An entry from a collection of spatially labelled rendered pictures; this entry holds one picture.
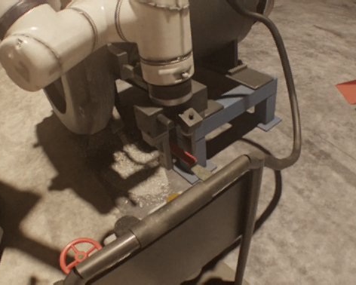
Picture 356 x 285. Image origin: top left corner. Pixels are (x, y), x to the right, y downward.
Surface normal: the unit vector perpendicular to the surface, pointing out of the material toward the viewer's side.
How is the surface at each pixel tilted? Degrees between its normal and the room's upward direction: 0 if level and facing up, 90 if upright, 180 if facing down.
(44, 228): 0
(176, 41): 90
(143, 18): 88
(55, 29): 55
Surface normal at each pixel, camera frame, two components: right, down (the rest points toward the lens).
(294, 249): -0.10, -0.77
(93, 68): 0.62, 0.47
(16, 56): -0.23, 0.60
